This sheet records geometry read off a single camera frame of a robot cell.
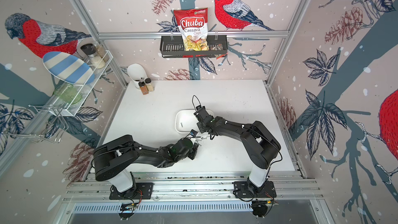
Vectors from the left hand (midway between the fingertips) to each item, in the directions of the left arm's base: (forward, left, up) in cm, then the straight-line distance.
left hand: (200, 144), depth 88 cm
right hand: (+13, -2, +3) cm, 14 cm away
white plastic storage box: (+15, +10, 0) cm, 18 cm away
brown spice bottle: (+40, +42, +4) cm, 59 cm away
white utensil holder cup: (+50, +48, +11) cm, 71 cm away
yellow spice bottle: (+42, +38, +5) cm, 57 cm away
